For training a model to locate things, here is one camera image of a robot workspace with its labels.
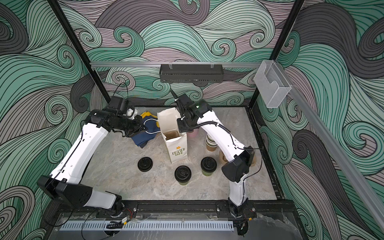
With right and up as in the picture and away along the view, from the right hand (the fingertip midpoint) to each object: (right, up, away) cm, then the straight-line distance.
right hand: (184, 128), depth 76 cm
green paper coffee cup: (0, -29, 0) cm, 29 cm away
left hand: (-17, +1, -4) cm, 18 cm away
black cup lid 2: (-1, -23, -2) cm, 23 cm away
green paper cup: (+12, -25, +3) cm, 28 cm away
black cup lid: (-23, -22, +10) cm, 33 cm away
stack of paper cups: (+15, -10, +9) cm, 20 cm away
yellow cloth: (-29, +9, +34) cm, 46 cm away
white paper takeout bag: (-4, -6, -5) cm, 8 cm away
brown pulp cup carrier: (-9, -5, +21) cm, 24 cm away
